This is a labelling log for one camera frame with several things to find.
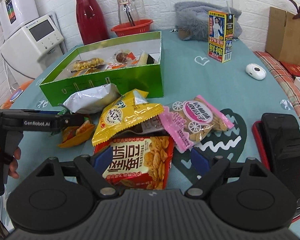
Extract red bean snack bag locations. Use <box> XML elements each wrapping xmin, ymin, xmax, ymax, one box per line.
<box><xmin>94</xmin><ymin>136</ymin><xmax>174</xmax><ymax>190</ymax></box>

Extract white red snack packet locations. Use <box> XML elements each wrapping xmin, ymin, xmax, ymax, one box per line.
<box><xmin>105</xmin><ymin>62</ymin><xmax>127</xmax><ymax>70</ymax></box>

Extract green snack bag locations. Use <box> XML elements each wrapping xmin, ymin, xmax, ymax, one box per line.
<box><xmin>58</xmin><ymin>107</ymin><xmax>72</xmax><ymax>115</ymax></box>

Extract yellow cake pack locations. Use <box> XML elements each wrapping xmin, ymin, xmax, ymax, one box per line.
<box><xmin>67</xmin><ymin>57</ymin><xmax>105</xmax><ymax>76</ymax></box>

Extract clear cracker pack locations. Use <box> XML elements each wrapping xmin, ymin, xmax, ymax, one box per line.
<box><xmin>137</xmin><ymin>51</ymin><xmax>158</xmax><ymax>66</ymax></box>

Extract person left hand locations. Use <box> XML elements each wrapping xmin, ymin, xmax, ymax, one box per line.
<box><xmin>4</xmin><ymin>147</ymin><xmax>21</xmax><ymax>179</ymax></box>

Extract orange stool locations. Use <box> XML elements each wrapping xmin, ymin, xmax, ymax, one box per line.
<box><xmin>0</xmin><ymin>81</ymin><xmax>32</xmax><ymax>109</ymax></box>

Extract orange jelly cup snack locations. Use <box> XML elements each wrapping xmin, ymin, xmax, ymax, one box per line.
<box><xmin>57</xmin><ymin>120</ymin><xmax>96</xmax><ymax>148</ymax></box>

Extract pink cookie bag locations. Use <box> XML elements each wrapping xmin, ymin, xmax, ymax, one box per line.
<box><xmin>159</xmin><ymin>95</ymin><xmax>234</xmax><ymax>153</ymax></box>

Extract silver foil snack bag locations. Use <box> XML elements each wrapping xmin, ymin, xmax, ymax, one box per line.
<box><xmin>60</xmin><ymin>83</ymin><xmax>121</xmax><ymax>114</ymax></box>

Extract yellow snack bag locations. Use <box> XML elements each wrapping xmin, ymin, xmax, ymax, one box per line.
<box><xmin>91</xmin><ymin>89</ymin><xmax>164</xmax><ymax>146</ymax></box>

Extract white water dispenser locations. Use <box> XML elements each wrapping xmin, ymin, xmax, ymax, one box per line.
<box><xmin>0</xmin><ymin>15</ymin><xmax>64</xmax><ymax>85</ymax></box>

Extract black phone red case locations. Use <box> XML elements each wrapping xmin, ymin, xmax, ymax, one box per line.
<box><xmin>252</xmin><ymin>113</ymin><xmax>300</xmax><ymax>222</ymax></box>

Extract small white round device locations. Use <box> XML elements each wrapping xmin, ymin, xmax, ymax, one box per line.
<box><xmin>245</xmin><ymin>63</ymin><xmax>267</xmax><ymax>81</ymax></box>

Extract green cardboard box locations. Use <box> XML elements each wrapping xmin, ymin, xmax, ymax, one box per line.
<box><xmin>39</xmin><ymin>31</ymin><xmax>164</xmax><ymax>106</ymax></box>

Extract red plaid cloth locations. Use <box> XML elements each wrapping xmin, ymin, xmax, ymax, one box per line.
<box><xmin>254</xmin><ymin>51</ymin><xmax>300</xmax><ymax>119</ymax></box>

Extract white water purifier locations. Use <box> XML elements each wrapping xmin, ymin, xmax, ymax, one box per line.
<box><xmin>0</xmin><ymin>0</ymin><xmax>39</xmax><ymax>40</ymax></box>

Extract red thermos jug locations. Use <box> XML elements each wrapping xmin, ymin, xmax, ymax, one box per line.
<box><xmin>76</xmin><ymin>0</ymin><xmax>109</xmax><ymax>45</ymax></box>

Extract yellow juice carton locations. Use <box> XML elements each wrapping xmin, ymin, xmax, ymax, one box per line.
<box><xmin>208</xmin><ymin>10</ymin><xmax>235</xmax><ymax>63</ymax></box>

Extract brown cardboard box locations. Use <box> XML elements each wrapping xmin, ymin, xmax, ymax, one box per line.
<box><xmin>265</xmin><ymin>7</ymin><xmax>300</xmax><ymax>66</ymax></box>

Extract red plastic basket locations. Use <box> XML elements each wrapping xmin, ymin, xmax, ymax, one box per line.
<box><xmin>111</xmin><ymin>19</ymin><xmax>153</xmax><ymax>37</ymax></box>

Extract black chopsticks in pitcher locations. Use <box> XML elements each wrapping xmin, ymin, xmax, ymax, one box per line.
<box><xmin>117</xmin><ymin>0</ymin><xmax>135</xmax><ymax>27</ymax></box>

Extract glass pitcher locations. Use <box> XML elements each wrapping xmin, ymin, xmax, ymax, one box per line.
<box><xmin>117</xmin><ymin>0</ymin><xmax>147</xmax><ymax>26</ymax></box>

